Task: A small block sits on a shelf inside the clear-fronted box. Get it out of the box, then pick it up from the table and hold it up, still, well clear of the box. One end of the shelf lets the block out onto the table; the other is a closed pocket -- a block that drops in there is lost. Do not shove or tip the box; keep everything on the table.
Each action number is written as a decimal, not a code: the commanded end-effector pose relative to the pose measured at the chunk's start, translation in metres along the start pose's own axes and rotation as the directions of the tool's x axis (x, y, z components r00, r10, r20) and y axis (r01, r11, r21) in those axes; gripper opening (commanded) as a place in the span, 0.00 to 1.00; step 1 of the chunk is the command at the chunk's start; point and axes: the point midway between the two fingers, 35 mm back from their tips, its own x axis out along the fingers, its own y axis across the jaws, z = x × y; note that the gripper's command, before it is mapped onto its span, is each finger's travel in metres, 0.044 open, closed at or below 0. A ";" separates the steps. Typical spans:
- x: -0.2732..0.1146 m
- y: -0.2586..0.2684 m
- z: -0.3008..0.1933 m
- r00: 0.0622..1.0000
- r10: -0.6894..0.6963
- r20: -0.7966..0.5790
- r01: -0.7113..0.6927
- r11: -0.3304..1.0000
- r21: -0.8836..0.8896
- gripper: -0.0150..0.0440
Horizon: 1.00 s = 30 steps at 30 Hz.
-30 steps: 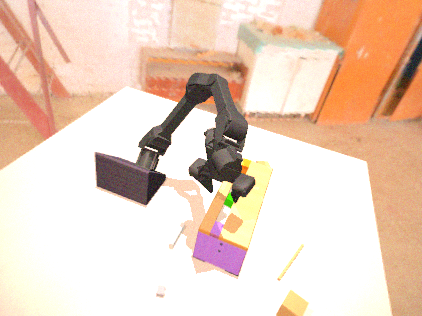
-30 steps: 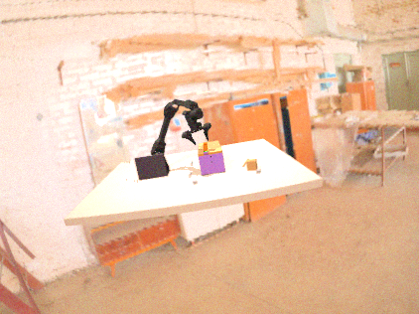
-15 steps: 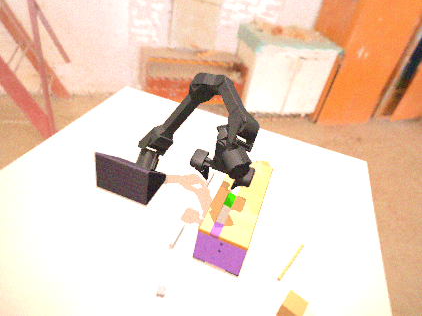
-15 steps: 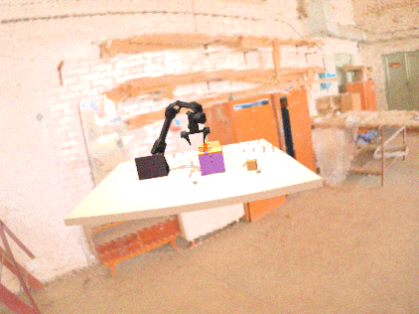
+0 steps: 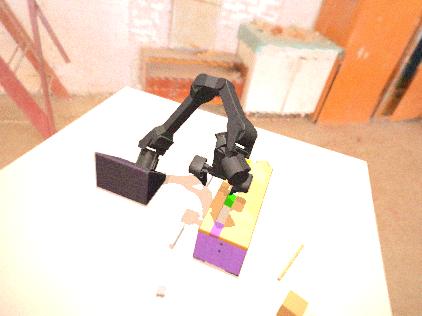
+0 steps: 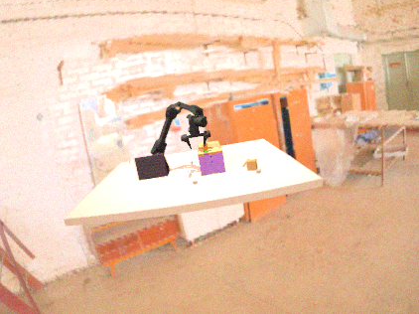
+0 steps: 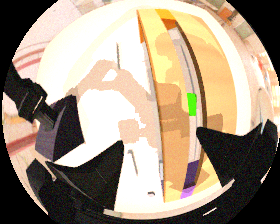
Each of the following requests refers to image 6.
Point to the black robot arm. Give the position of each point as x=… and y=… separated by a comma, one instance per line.
x=197, y=119

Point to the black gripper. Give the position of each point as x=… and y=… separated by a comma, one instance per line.
x=195, y=132

